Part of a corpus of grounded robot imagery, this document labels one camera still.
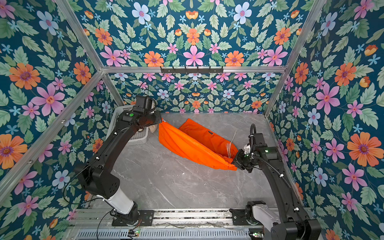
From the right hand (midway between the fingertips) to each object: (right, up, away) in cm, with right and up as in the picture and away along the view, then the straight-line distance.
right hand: (232, 161), depth 75 cm
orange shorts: (-19, +10, +3) cm, 22 cm away
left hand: (-38, +25, +5) cm, 46 cm away
